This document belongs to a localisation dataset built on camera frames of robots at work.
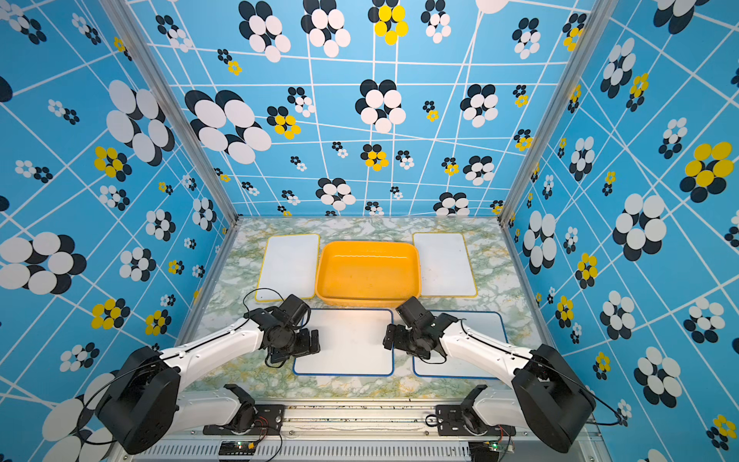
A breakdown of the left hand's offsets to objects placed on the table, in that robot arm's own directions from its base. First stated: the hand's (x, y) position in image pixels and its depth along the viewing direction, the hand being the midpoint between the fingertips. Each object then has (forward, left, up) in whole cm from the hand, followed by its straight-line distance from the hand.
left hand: (313, 349), depth 85 cm
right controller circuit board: (-24, -45, 0) cm, 51 cm away
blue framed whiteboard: (+2, -11, -1) cm, 11 cm away
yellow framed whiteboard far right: (+29, -44, 0) cm, 52 cm away
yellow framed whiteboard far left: (+34, +15, -5) cm, 38 cm away
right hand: (+1, -25, +2) cm, 25 cm away
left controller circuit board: (-24, +17, -4) cm, 29 cm away
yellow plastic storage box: (+27, -15, 0) cm, 31 cm away
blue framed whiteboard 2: (-9, -35, +14) cm, 39 cm away
